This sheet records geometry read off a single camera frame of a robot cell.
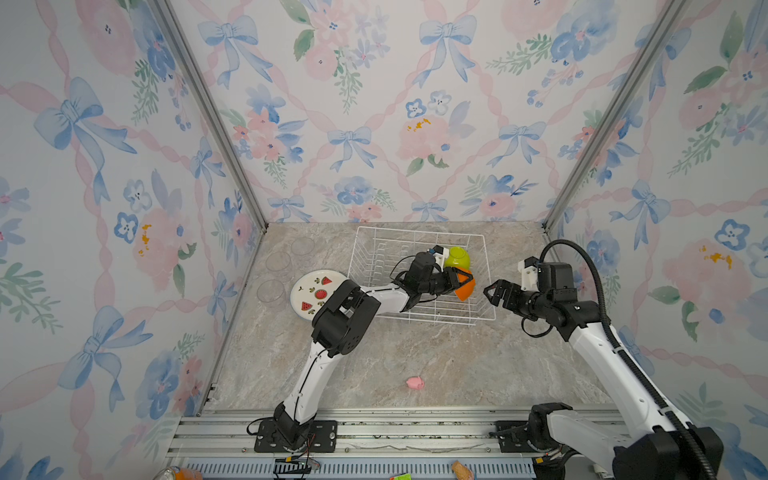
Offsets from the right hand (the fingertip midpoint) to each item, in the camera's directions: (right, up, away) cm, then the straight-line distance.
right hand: (497, 293), depth 81 cm
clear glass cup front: (-61, +14, +30) cm, 70 cm away
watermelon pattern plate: (-55, -1, +17) cm, 57 cm away
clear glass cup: (-69, -2, +20) cm, 72 cm away
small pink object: (-22, -25, +1) cm, 33 cm away
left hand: (-4, +3, +9) cm, 10 cm away
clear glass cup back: (-69, +8, +26) cm, 74 cm away
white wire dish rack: (-33, +11, +26) cm, 44 cm away
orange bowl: (-6, -1, +9) cm, 11 cm away
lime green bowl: (-6, +10, +20) cm, 23 cm away
